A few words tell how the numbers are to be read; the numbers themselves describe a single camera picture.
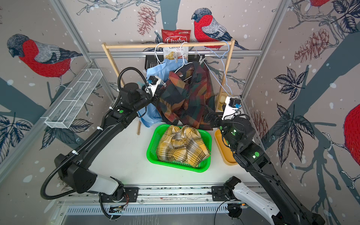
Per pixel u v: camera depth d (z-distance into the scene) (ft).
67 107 2.42
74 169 1.28
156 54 3.02
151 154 2.71
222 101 3.28
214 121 1.70
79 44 2.82
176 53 2.82
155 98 2.01
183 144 2.66
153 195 2.44
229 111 1.63
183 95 2.74
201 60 2.54
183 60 2.62
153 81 1.88
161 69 2.28
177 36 2.74
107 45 2.03
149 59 3.17
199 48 3.11
